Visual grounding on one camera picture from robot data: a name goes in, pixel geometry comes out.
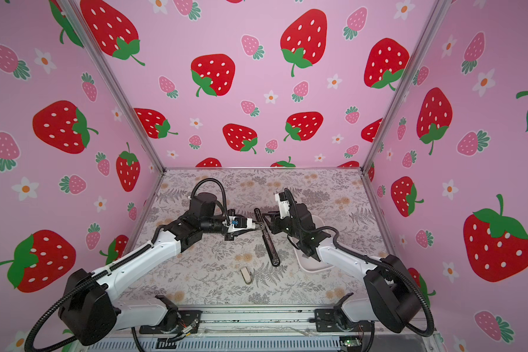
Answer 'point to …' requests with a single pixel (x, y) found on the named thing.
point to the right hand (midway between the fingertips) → (264, 214)
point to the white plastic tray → (310, 264)
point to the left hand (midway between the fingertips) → (254, 220)
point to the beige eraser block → (246, 274)
